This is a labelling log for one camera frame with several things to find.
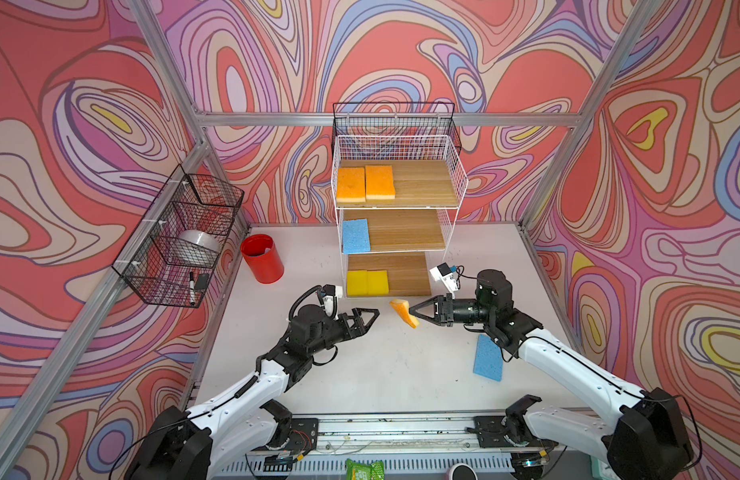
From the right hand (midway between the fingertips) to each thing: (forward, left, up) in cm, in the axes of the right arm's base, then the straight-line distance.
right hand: (413, 318), depth 70 cm
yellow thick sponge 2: (+23, +8, -19) cm, 31 cm away
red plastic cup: (+28, +45, -7) cm, 53 cm away
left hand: (+4, +9, -5) cm, 11 cm away
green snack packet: (-28, +10, -22) cm, 37 cm away
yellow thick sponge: (+23, +14, -19) cm, 33 cm away
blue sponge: (+24, +13, +4) cm, 28 cm away
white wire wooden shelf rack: (+27, -1, +2) cm, 27 cm away
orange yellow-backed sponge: (+2, +2, +2) cm, 4 cm away
